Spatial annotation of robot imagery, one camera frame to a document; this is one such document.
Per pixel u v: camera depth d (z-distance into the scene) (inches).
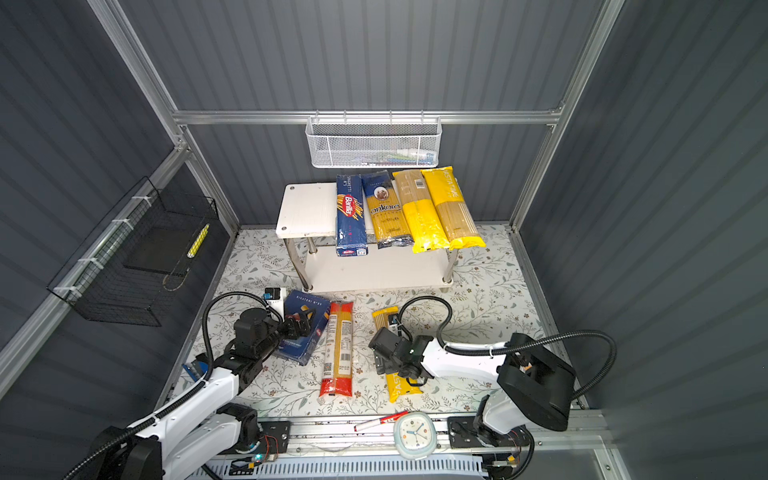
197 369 32.7
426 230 27.4
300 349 32.4
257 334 25.8
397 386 31.2
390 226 27.9
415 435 28.3
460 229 27.3
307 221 29.7
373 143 48.8
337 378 31.7
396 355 25.3
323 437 29.7
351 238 26.3
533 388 17.2
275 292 29.0
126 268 28.0
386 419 29.7
